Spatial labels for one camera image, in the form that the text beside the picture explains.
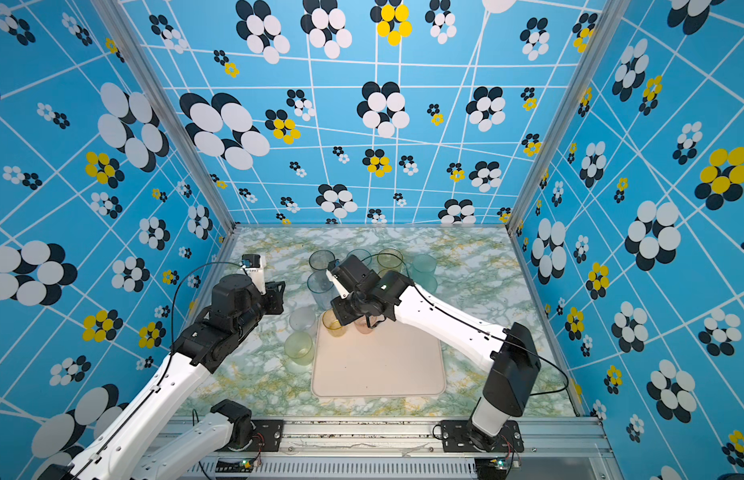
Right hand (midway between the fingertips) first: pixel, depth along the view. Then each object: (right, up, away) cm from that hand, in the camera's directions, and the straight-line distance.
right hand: (339, 309), depth 76 cm
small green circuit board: (-22, -36, -6) cm, 43 cm away
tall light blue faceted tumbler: (-9, +3, +23) cm, 25 cm away
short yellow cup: (-4, -8, +15) cm, 18 cm away
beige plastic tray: (+14, -18, +12) cm, 26 cm away
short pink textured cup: (+5, -8, +15) cm, 17 cm away
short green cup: (-14, -13, +11) cm, 22 cm away
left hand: (-15, +7, -1) cm, 16 cm away
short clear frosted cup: (-14, -7, +18) cm, 24 cm away
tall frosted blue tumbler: (+5, +13, +20) cm, 24 cm away
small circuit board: (+37, -36, -7) cm, 52 cm away
